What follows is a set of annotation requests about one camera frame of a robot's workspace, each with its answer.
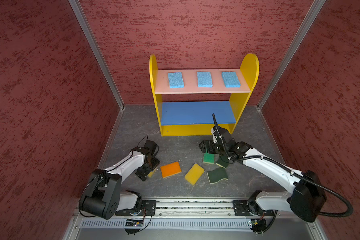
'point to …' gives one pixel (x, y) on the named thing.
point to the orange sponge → (170, 169)
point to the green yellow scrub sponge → (208, 158)
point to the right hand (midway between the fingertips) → (205, 149)
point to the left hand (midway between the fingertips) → (153, 172)
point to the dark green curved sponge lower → (215, 175)
